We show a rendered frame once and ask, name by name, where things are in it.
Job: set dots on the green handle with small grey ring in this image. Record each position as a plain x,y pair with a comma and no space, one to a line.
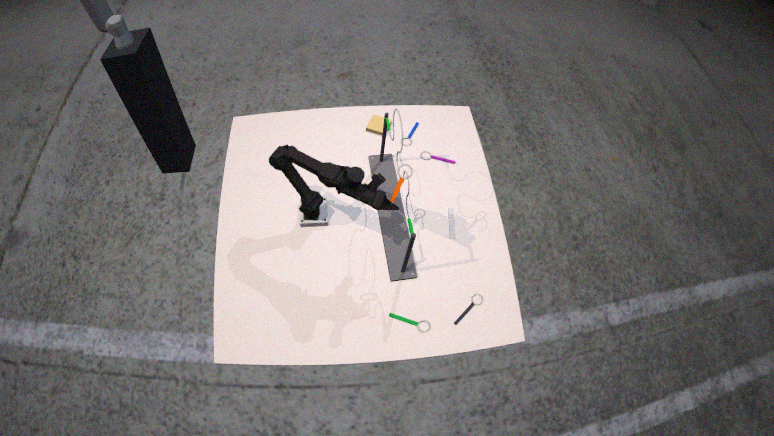
409,321

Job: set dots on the tan rectangular block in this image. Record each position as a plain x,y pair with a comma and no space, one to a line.
375,125

